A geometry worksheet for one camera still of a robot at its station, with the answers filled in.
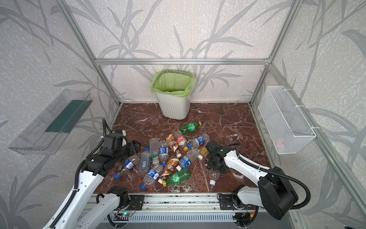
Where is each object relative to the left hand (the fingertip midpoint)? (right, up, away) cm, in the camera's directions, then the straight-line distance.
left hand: (139, 141), depth 76 cm
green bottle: (+21, -20, +1) cm, 29 cm away
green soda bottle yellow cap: (+27, +5, +23) cm, 36 cm away
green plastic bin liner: (+15, +39, +30) cm, 52 cm away
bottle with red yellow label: (+36, -8, +12) cm, 39 cm away
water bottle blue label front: (+6, -19, +3) cm, 20 cm away
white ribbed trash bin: (+16, +20, +20) cm, 32 cm away
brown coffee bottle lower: (+16, -15, +6) cm, 23 cm away
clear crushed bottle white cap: (+41, -19, +2) cm, 45 cm away
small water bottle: (-7, -14, +5) cm, 16 cm away
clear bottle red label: (+21, -2, +16) cm, 27 cm away
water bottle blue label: (+33, -3, +17) cm, 38 cm away
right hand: (+41, -15, +9) cm, 45 cm away
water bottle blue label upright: (+11, -9, +11) cm, 18 cm away
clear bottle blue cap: (0, -13, +8) cm, 15 cm away
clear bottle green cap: (+4, -8, +13) cm, 16 cm away
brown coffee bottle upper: (+17, -4, +15) cm, 23 cm away
